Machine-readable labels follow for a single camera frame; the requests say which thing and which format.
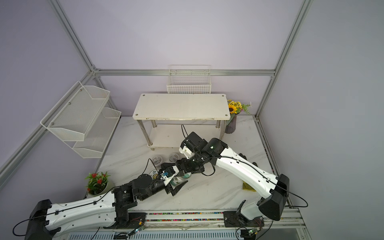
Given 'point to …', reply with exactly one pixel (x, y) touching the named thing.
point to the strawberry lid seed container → (177, 180)
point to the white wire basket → (189, 79)
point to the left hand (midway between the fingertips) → (180, 172)
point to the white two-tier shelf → (165, 119)
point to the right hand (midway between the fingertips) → (183, 175)
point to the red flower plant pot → (97, 183)
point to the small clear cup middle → (173, 157)
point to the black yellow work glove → (245, 186)
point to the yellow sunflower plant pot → (234, 107)
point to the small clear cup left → (157, 160)
